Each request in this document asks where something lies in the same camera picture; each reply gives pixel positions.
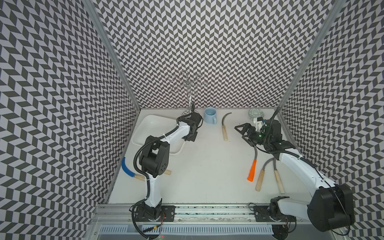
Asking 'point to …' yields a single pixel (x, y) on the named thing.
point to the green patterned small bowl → (255, 113)
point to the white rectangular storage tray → (146, 125)
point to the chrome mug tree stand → (189, 84)
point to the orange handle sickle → (250, 177)
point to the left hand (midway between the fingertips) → (186, 137)
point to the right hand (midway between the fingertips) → (238, 134)
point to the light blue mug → (210, 115)
